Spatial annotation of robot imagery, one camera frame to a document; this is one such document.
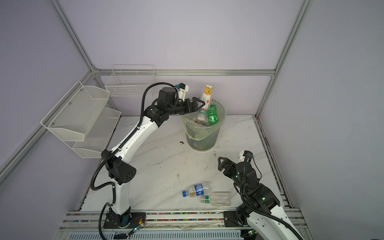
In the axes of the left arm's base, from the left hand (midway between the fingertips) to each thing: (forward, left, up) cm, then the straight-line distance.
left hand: (198, 106), depth 74 cm
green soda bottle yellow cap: (+5, -8, -11) cm, 15 cm away
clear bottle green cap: (-35, -11, -36) cm, 51 cm away
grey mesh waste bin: (-4, -6, -27) cm, 28 cm away
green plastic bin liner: (-7, +2, -13) cm, 14 cm away
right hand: (-23, -11, -17) cm, 31 cm away
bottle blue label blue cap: (-31, 0, -31) cm, 44 cm away
